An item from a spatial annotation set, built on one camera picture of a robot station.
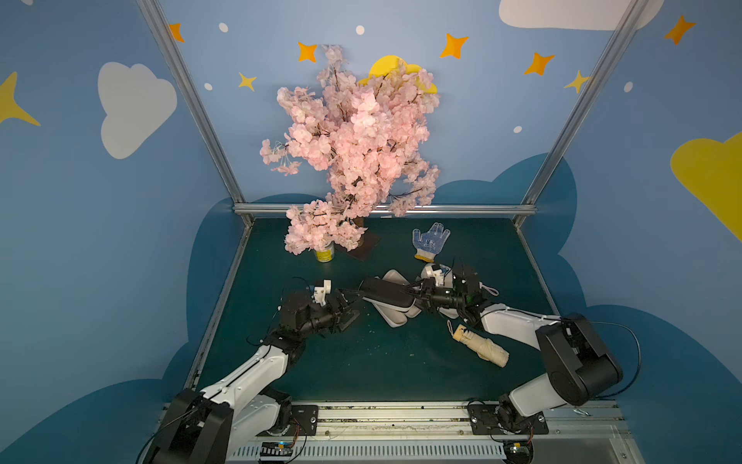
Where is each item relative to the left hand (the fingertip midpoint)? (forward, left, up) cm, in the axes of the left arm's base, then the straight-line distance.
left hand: (365, 299), depth 78 cm
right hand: (+5, -12, -3) cm, 13 cm away
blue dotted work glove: (+36, -24, -19) cm, 47 cm away
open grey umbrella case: (+2, -10, -13) cm, 16 cm away
